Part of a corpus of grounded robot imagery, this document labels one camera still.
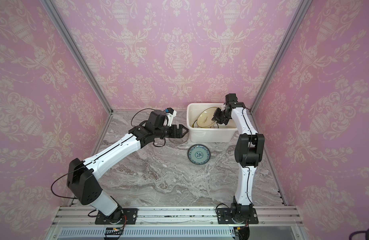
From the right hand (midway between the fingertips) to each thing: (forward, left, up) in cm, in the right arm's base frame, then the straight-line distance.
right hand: (214, 118), depth 97 cm
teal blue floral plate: (-17, +11, -15) cm, 25 cm away
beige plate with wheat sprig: (+4, +5, -4) cm, 8 cm away
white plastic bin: (-10, -7, -3) cm, 13 cm away
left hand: (-17, +20, +10) cm, 28 cm away
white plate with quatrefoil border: (+8, +14, -10) cm, 19 cm away
